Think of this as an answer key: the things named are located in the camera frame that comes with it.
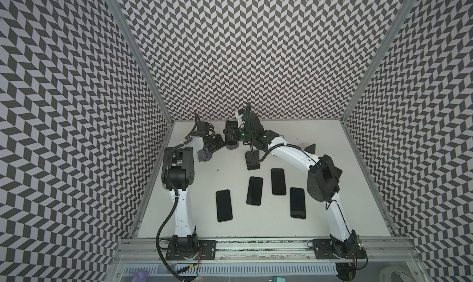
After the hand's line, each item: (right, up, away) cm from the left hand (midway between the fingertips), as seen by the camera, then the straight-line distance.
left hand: (227, 142), depth 103 cm
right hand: (+1, +4, -17) cm, 17 cm away
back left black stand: (-11, -6, -8) cm, 15 cm away
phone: (+34, -27, -21) cm, 48 cm away
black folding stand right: (+44, -3, -12) cm, 45 cm away
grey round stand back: (+3, -2, 0) cm, 4 cm away
